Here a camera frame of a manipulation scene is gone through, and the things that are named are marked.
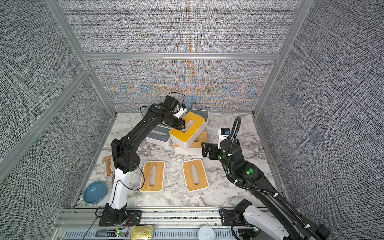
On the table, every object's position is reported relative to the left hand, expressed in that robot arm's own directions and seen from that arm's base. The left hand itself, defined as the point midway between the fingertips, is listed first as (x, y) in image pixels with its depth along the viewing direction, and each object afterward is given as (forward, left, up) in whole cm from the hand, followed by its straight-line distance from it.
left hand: (184, 124), depth 89 cm
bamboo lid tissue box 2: (-25, -5, -16) cm, 31 cm away
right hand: (-18, -12, +10) cm, 24 cm away
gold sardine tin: (-52, +20, -13) cm, 57 cm away
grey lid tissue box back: (+21, -13, -12) cm, 28 cm away
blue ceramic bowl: (-32, +49, -15) cm, 61 cm away
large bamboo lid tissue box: (-12, -6, -10) cm, 17 cm away
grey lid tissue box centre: (+2, +17, -13) cm, 21 cm away
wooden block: (-13, +49, -16) cm, 53 cm away
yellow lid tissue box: (-10, -1, 0) cm, 10 cm away
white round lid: (-53, -8, -11) cm, 55 cm away
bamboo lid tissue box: (-28, +18, -14) cm, 36 cm away
